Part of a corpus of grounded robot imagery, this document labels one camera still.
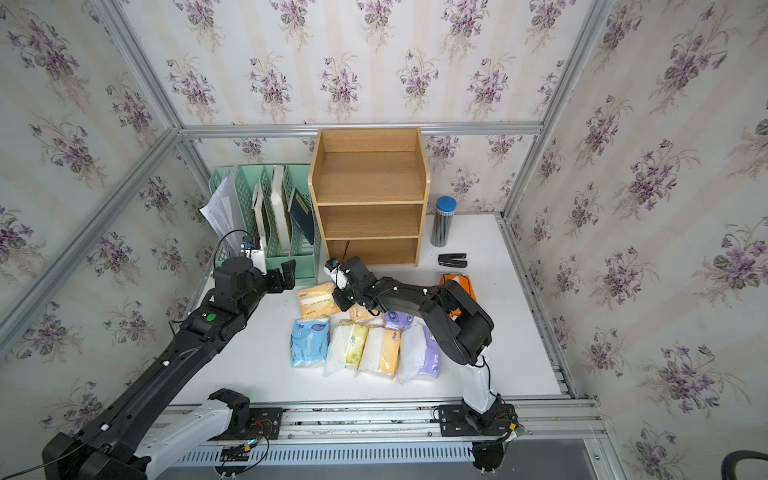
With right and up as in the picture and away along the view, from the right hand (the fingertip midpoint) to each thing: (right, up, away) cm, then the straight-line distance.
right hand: (337, 292), depth 92 cm
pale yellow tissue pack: (-6, -3, -1) cm, 6 cm away
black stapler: (+37, +9, +13) cm, 41 cm away
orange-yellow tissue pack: (+14, -14, -12) cm, 23 cm away
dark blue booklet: (-16, +27, +16) cm, 35 cm away
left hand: (-12, +10, -15) cm, 22 cm away
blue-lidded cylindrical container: (+35, +23, +9) cm, 43 cm away
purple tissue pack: (+19, -7, -5) cm, 21 cm away
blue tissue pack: (-6, -12, -10) cm, 17 cm away
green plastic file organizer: (-14, +39, +10) cm, 43 cm away
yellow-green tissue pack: (+4, -12, -10) cm, 16 cm away
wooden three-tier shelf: (+11, +30, -10) cm, 34 cm away
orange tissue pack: (+40, +3, +2) cm, 40 cm away
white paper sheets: (-33, +25, -6) cm, 42 cm away
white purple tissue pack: (+24, -14, -14) cm, 31 cm away
